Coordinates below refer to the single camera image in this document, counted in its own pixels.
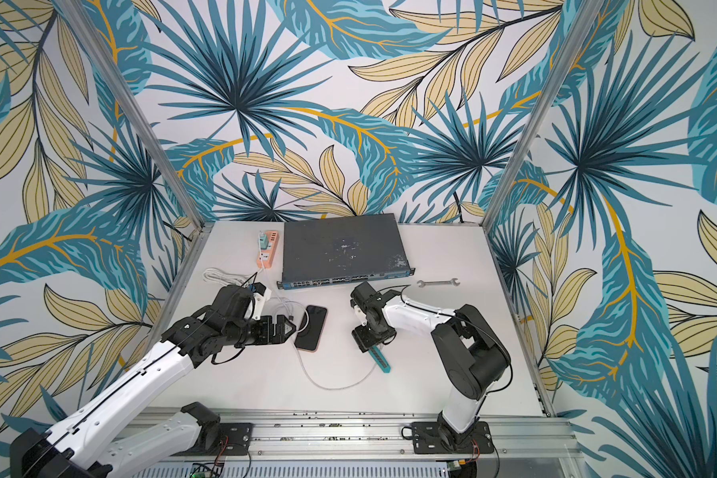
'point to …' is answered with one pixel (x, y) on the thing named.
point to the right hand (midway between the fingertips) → (357, 349)
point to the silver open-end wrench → (454, 282)
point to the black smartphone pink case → (311, 328)
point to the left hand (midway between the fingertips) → (281, 334)
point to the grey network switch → (343, 250)
